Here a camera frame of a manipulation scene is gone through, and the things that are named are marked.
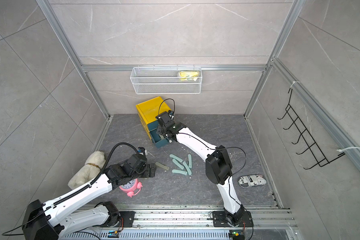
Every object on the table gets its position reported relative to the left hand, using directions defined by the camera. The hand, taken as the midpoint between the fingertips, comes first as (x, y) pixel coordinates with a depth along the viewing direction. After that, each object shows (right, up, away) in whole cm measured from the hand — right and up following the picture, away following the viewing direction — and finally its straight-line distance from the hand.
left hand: (151, 165), depth 80 cm
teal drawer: (+4, +12, +8) cm, 15 cm away
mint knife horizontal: (+15, -6, +10) cm, 19 cm away
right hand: (+4, +20, +9) cm, 22 cm away
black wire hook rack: (+74, +11, -18) cm, 77 cm away
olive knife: (+4, -3, +11) cm, 12 cm away
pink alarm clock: (-10, -12, 0) cm, 16 cm away
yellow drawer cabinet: (-5, +32, +14) cm, 35 cm away
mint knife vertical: (+22, -1, +14) cm, 26 cm away
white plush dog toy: (-34, -3, 0) cm, 34 cm away
